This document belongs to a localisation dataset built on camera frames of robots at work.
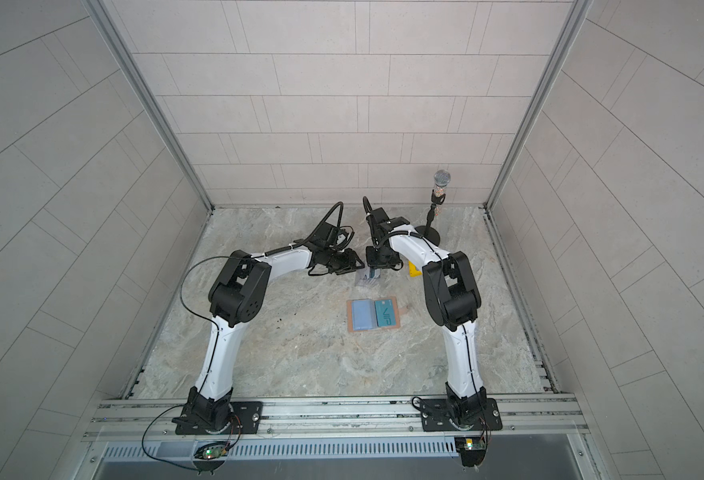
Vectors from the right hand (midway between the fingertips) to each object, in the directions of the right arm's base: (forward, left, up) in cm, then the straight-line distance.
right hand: (375, 264), depth 97 cm
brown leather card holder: (-16, +5, -3) cm, 17 cm away
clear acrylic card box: (-5, +3, 0) cm, 6 cm away
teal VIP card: (-16, -2, -3) cm, 16 cm away
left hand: (+2, +2, 0) cm, 3 cm away
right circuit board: (-50, -19, -5) cm, 54 cm away
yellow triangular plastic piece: (-3, -12, -2) cm, 13 cm away
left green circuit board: (-47, +39, +1) cm, 61 cm away
